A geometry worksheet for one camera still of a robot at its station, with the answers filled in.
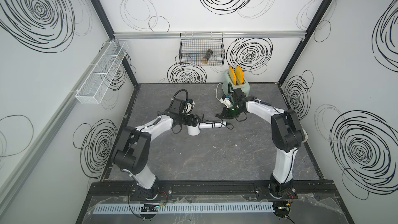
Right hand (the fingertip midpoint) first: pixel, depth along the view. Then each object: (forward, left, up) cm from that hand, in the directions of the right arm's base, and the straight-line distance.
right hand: (223, 115), depth 95 cm
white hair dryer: (-10, +17, 0) cm, 20 cm away
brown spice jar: (+25, +10, +26) cm, 38 cm away
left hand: (-4, +17, +2) cm, 18 cm away
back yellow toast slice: (+22, -10, +14) cm, 28 cm away
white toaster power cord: (+26, +3, -6) cm, 27 cm away
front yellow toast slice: (+20, -6, +14) cm, 26 cm away
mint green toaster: (+17, -14, +8) cm, 24 cm away
